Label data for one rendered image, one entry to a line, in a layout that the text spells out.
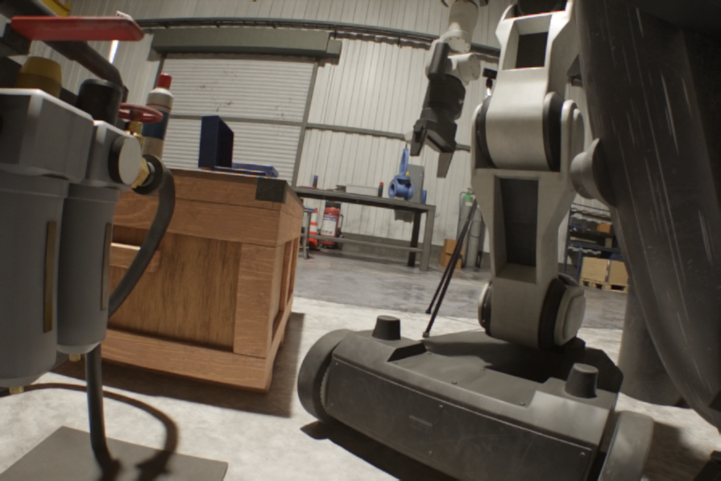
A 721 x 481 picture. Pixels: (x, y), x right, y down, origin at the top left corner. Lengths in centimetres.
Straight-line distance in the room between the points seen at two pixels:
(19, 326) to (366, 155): 848
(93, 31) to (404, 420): 59
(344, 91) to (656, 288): 897
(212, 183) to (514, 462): 71
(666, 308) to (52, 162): 47
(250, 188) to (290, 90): 850
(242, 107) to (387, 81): 337
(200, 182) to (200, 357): 35
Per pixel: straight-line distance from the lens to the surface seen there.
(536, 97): 68
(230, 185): 79
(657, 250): 28
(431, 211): 535
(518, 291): 73
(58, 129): 35
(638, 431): 55
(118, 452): 69
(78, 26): 25
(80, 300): 43
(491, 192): 69
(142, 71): 1116
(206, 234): 80
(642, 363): 132
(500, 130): 68
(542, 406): 54
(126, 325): 92
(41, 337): 37
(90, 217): 42
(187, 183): 82
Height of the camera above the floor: 39
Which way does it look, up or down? 2 degrees down
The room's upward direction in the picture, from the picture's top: 8 degrees clockwise
